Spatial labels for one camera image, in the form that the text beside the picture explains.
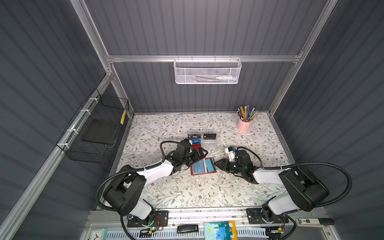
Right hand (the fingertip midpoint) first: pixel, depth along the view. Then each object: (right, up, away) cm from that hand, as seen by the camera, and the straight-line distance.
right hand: (217, 165), depth 88 cm
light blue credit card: (-11, -2, +2) cm, 11 cm away
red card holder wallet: (-6, -4, +1) cm, 8 cm away
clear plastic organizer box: (-6, +15, +11) cm, 20 cm away
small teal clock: (-57, -27, -19) cm, 66 cm away
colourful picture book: (-1, -26, -18) cm, 32 cm away
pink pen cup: (+21, +23, +17) cm, 35 cm away
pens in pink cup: (+23, +31, +17) cm, 42 cm away
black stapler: (-17, -24, -19) cm, 35 cm away
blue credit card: (-4, -1, +4) cm, 6 cm away
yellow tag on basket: (-53, +28, -5) cm, 61 cm away
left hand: (-8, +6, -2) cm, 10 cm away
